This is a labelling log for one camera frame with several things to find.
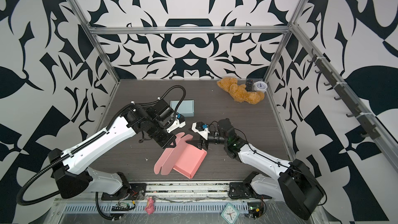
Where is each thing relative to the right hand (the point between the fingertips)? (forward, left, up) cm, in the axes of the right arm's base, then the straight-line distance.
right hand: (189, 135), depth 73 cm
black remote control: (+47, -41, -18) cm, 65 cm away
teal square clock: (-29, -17, -17) cm, 38 cm away
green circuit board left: (-26, +32, -19) cm, 45 cm away
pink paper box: (-6, +2, -13) cm, 15 cm away
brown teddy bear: (+34, -30, -10) cm, 47 cm away
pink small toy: (-27, +17, -14) cm, 35 cm away
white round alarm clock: (+45, -49, -17) cm, 69 cm away
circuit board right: (-27, -29, -20) cm, 45 cm away
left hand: (-5, +6, +3) cm, 8 cm away
